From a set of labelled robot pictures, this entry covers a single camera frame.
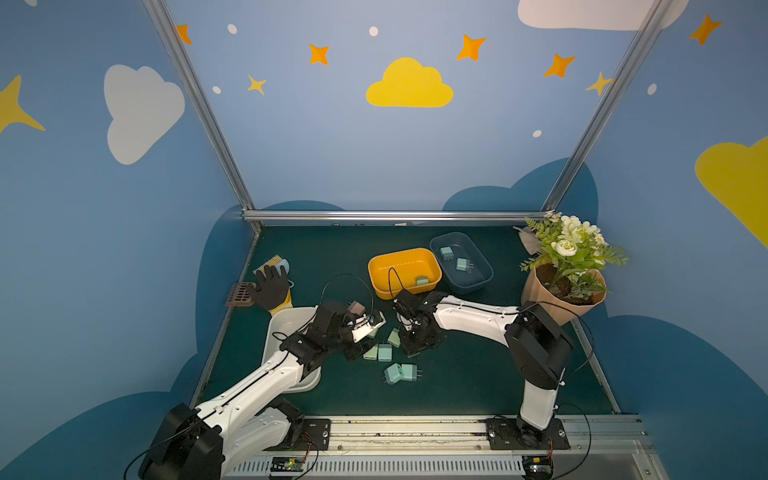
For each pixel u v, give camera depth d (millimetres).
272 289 984
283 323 893
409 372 816
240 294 1000
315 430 751
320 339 626
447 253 1107
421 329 680
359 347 717
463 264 1076
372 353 860
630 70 783
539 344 487
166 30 707
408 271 1089
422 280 1036
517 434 675
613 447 739
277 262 1081
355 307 954
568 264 800
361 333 713
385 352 864
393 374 813
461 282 1015
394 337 898
